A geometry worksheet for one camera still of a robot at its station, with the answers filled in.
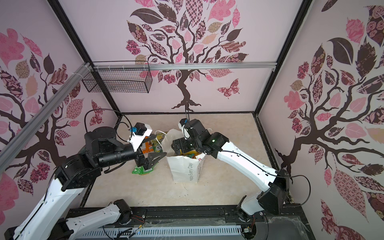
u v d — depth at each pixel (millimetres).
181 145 610
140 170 852
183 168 718
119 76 945
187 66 948
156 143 695
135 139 449
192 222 727
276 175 413
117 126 1131
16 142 520
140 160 465
